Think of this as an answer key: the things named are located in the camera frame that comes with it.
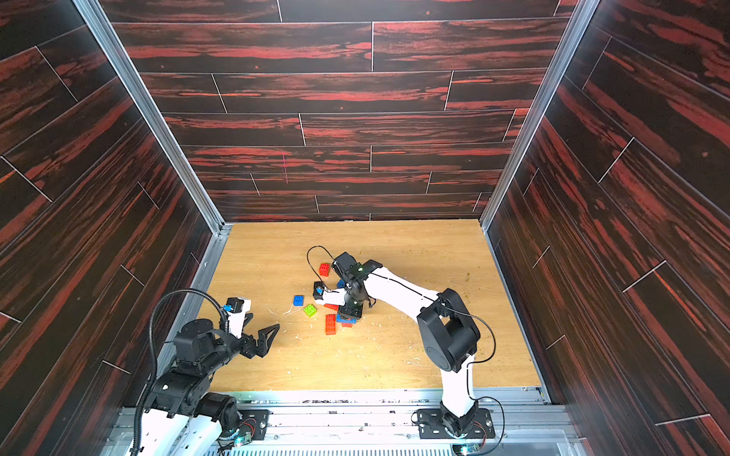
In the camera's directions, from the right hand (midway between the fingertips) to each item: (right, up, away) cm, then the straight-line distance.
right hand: (352, 304), depth 91 cm
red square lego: (-11, +11, +15) cm, 22 cm away
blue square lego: (-19, 0, +5) cm, 20 cm away
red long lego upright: (-7, -6, 0) cm, 10 cm away
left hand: (-23, -2, -16) cm, 28 cm away
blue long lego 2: (-4, -3, -5) cm, 7 cm away
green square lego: (-14, -2, +3) cm, 15 cm away
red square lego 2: (-2, -7, 0) cm, 7 cm away
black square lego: (-13, +5, +11) cm, 17 cm away
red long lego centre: (-5, +2, -13) cm, 14 cm away
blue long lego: (-5, +6, +10) cm, 13 cm away
